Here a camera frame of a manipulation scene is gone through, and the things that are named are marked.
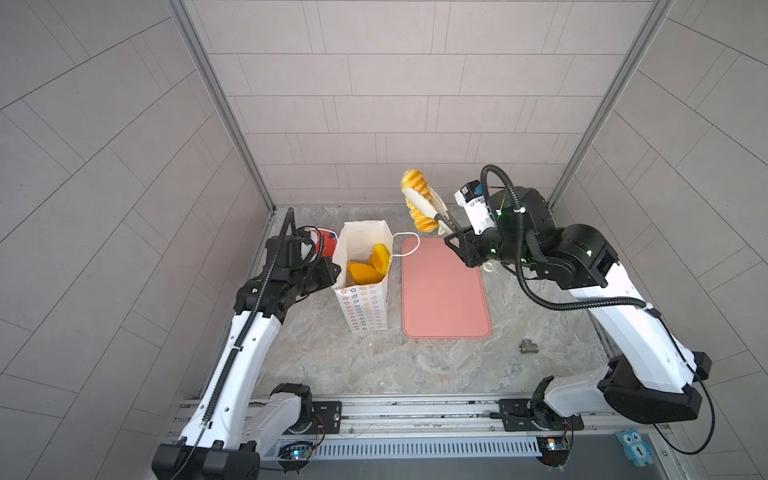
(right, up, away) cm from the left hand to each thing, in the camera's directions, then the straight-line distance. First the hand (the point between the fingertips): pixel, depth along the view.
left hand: (348, 264), depth 72 cm
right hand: (+22, +7, -12) cm, 26 cm away
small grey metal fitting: (+48, -24, +8) cm, 54 cm away
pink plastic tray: (+26, -12, +19) cm, 34 cm away
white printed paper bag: (+4, -10, 0) cm, 11 cm away
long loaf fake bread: (+7, +1, +9) cm, 12 cm away
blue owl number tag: (+65, -40, -7) cm, 77 cm away
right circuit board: (+48, -42, -4) cm, 64 cm away
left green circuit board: (-10, -41, -7) cm, 43 cm away
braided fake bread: (+3, -4, +8) cm, 9 cm away
